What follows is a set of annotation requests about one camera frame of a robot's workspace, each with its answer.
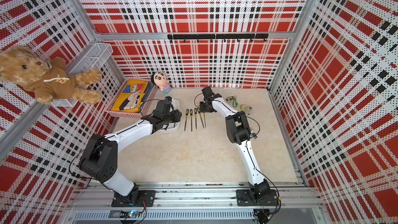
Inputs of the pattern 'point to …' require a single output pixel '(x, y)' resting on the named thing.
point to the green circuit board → (132, 214)
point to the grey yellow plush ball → (247, 110)
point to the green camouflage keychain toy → (234, 97)
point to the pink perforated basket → (151, 90)
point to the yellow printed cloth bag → (131, 96)
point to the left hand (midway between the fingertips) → (181, 113)
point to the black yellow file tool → (191, 116)
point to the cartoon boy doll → (159, 79)
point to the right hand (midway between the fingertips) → (205, 107)
